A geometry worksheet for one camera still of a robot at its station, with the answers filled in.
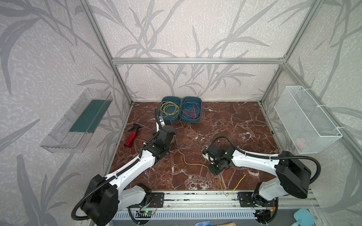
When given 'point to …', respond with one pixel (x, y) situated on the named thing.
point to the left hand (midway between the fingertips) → (166, 122)
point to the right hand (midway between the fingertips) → (211, 165)
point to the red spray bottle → (131, 136)
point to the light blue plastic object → (304, 217)
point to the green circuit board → (145, 213)
